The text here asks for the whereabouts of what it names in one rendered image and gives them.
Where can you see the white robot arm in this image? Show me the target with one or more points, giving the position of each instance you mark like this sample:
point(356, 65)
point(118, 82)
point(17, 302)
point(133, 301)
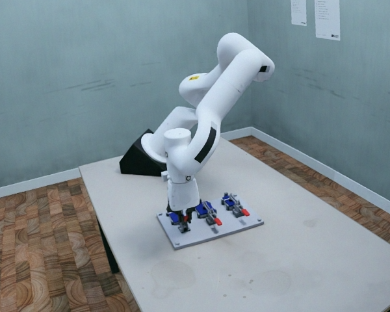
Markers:
point(239, 64)

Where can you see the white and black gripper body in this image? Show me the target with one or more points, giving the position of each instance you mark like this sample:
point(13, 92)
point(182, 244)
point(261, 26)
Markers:
point(183, 195)

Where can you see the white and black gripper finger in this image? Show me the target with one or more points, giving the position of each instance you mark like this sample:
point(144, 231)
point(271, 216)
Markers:
point(179, 214)
point(189, 213)

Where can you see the blue plate with white stripe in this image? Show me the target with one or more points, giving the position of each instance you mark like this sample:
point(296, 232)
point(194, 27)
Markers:
point(174, 217)

